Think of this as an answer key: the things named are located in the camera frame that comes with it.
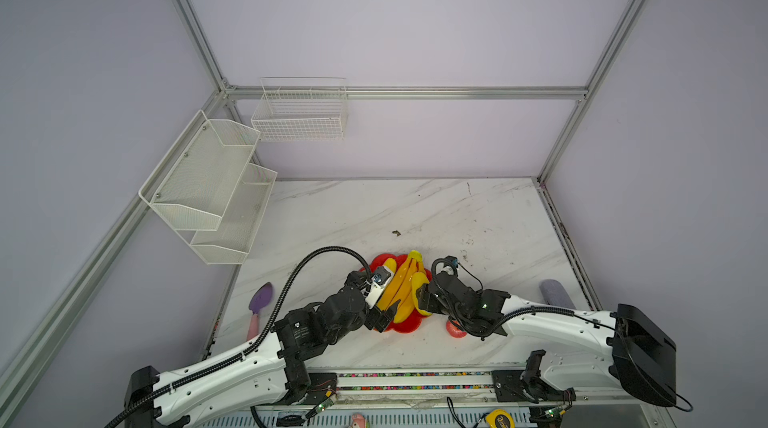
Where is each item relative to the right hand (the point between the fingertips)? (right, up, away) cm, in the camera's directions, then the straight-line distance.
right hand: (420, 296), depth 81 cm
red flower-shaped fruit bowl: (-1, -7, 0) cm, 7 cm away
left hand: (-11, +4, -9) cm, 14 cm away
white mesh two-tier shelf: (-63, +29, +6) cm, 69 cm away
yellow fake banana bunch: (-5, +1, +7) cm, 8 cm away
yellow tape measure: (+17, -24, -14) cm, 33 cm away
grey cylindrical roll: (+41, -2, +7) cm, 42 cm away
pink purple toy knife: (-47, -2, +3) cm, 47 cm away
